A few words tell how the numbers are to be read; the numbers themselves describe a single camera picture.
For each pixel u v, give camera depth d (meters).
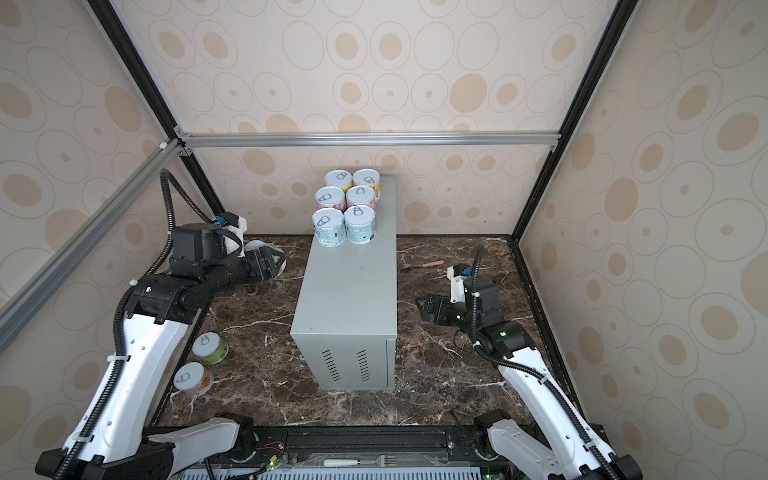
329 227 0.67
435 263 1.10
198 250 0.47
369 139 1.05
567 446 0.40
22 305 0.52
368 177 0.79
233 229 0.57
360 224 0.69
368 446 0.75
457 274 0.67
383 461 0.71
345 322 0.58
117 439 0.36
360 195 0.75
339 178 0.79
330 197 0.74
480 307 0.55
